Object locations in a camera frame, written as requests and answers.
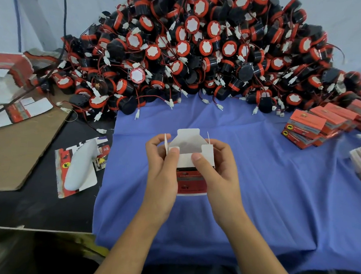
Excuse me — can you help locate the black hanging cable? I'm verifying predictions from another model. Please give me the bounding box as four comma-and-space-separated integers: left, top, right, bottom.
59, 0, 70, 48

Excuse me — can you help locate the brown cardboard piece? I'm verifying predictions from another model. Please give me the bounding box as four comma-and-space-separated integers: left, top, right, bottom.
0, 94, 73, 196

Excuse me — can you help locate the blue table cloth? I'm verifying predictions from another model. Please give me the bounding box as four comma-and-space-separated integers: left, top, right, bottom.
90, 87, 361, 274

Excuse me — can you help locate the person's right hand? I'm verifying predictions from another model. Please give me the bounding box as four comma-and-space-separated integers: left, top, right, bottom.
189, 138, 245, 227

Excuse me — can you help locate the person's left forearm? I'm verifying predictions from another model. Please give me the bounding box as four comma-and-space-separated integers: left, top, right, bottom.
91, 212, 166, 274

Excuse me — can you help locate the person's right forearm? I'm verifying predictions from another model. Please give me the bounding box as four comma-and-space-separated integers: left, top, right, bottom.
213, 211, 301, 274

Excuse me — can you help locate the pile of black red buzzers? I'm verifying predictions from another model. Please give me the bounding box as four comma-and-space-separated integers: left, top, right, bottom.
29, 0, 361, 129

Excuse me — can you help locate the person's left hand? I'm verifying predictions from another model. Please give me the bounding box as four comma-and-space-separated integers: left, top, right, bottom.
140, 133, 183, 227

